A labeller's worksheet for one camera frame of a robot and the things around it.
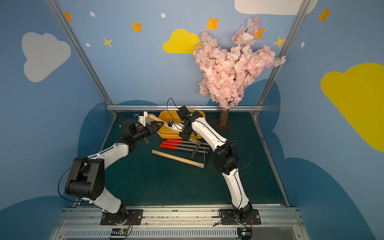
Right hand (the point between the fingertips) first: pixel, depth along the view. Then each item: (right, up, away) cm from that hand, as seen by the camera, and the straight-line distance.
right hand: (186, 131), depth 94 cm
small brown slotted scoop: (-29, -7, +10) cm, 32 cm away
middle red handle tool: (-5, -9, +7) cm, 12 cm away
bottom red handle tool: (-11, -11, +5) cm, 16 cm away
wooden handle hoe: (-5, -17, +1) cm, 18 cm away
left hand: (-14, +6, -7) cm, 17 cm away
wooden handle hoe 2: (-12, +4, -8) cm, 15 cm away
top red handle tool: (-3, -7, +7) cm, 11 cm away
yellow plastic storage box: (-13, 0, -2) cm, 13 cm away
